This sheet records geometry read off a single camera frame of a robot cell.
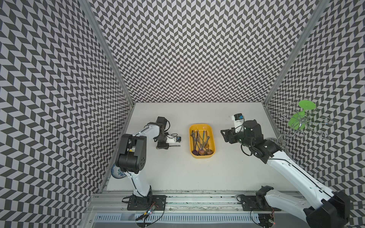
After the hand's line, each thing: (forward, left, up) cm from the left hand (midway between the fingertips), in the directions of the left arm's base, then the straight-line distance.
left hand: (164, 143), depth 95 cm
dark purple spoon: (-8, -21, +2) cm, 22 cm away
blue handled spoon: (-8, -25, +2) cm, 26 cm away
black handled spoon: (+2, -21, +1) cm, 21 cm away
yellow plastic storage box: (+12, -27, +2) cm, 29 cm away
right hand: (-4, -38, +19) cm, 43 cm away
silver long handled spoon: (-2, -26, +1) cm, 26 cm away
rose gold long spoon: (-7, -30, 0) cm, 31 cm away
